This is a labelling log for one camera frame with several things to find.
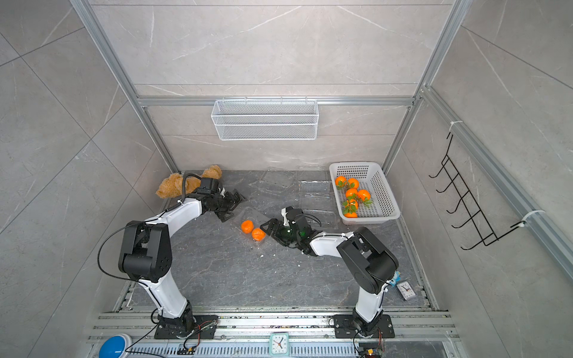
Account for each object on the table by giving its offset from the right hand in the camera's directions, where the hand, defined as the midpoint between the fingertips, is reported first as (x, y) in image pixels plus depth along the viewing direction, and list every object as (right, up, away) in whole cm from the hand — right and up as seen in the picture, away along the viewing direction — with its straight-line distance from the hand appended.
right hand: (266, 231), depth 88 cm
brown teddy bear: (-46, +19, +13) cm, 51 cm away
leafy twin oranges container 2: (+40, +15, +16) cm, 46 cm away
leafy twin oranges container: (+35, +20, +21) cm, 46 cm away
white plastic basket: (+51, +23, +26) cm, 62 cm away
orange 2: (-9, +1, +8) cm, 12 cm away
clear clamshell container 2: (+22, +17, +19) cm, 33 cm away
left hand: (-10, +12, +7) cm, 17 cm away
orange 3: (+36, +5, +7) cm, 37 cm away
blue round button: (-46, -33, -19) cm, 59 cm away
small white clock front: (+6, -32, -19) cm, 38 cm away
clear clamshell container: (-5, +3, +13) cm, 14 cm away
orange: (-4, -2, +2) cm, 5 cm away
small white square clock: (+52, -20, -8) cm, 56 cm away
